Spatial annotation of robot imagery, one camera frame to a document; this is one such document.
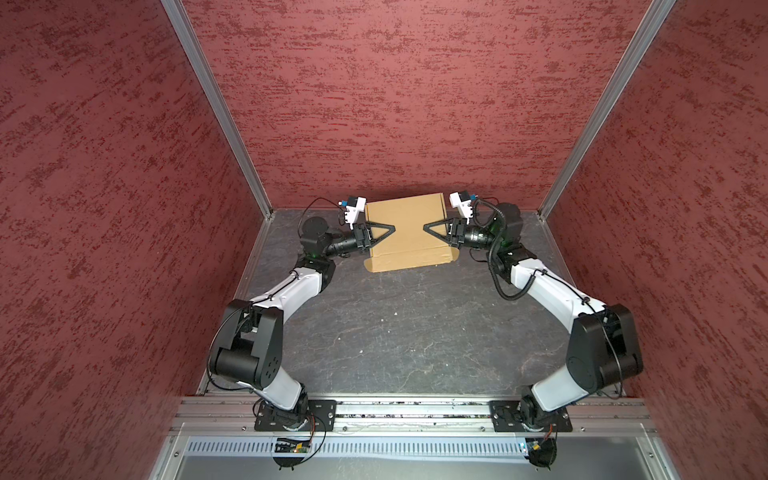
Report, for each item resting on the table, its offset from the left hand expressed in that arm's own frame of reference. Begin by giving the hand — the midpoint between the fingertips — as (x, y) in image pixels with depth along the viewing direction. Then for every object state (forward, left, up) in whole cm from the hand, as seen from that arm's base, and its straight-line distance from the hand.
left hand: (395, 237), depth 74 cm
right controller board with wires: (-42, -37, -31) cm, 63 cm away
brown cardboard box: (-3, -4, +1) cm, 5 cm away
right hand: (0, -7, +1) cm, 7 cm away
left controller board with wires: (-41, +24, -31) cm, 57 cm away
